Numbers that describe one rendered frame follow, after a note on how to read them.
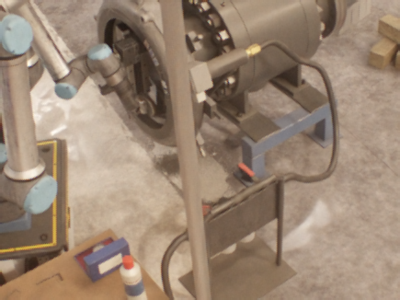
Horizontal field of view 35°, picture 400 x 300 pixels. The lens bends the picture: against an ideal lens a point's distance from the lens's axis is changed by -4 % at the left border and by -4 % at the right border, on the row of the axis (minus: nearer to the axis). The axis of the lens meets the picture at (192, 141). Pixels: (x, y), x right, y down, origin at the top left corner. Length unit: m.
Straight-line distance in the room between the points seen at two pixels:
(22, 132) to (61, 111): 1.64
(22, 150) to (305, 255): 1.35
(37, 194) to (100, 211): 0.93
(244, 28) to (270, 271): 1.05
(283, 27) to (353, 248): 1.04
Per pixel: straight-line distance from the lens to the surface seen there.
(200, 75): 2.59
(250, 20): 2.94
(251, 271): 2.88
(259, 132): 3.13
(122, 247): 2.26
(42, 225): 2.77
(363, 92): 3.84
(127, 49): 2.81
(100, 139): 3.60
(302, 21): 3.11
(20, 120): 2.21
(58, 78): 2.68
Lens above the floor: 2.29
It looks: 41 degrees down
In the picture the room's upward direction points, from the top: 6 degrees counter-clockwise
